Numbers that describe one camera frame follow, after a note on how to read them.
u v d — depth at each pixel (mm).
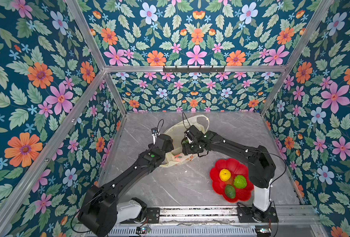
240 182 784
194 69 932
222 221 721
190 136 691
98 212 396
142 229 703
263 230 704
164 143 625
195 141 677
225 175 820
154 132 720
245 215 734
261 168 483
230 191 766
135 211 646
